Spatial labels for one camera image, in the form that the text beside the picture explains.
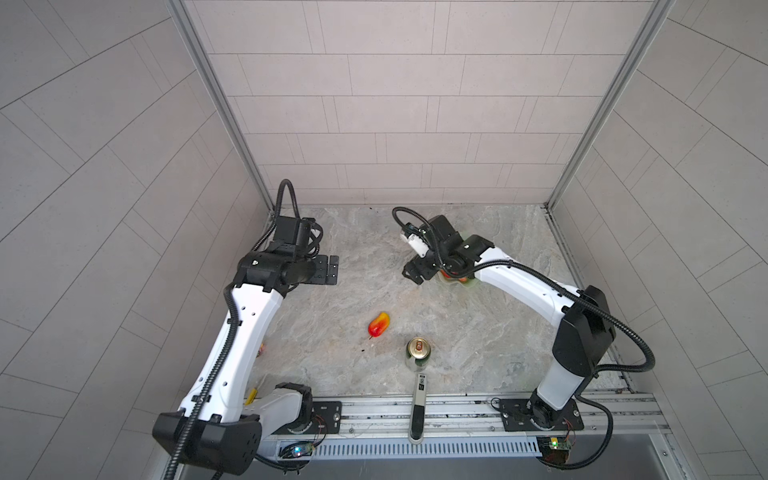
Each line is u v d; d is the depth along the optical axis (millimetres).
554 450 678
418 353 721
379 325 826
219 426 348
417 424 663
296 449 654
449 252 610
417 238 723
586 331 444
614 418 644
